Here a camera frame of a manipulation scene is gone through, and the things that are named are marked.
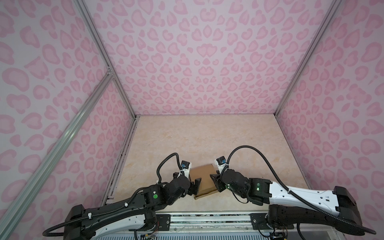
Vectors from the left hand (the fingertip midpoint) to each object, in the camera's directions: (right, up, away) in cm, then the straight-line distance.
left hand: (195, 177), depth 74 cm
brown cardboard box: (+6, -2, -4) cm, 7 cm away
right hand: (+9, +1, 0) cm, 9 cm away
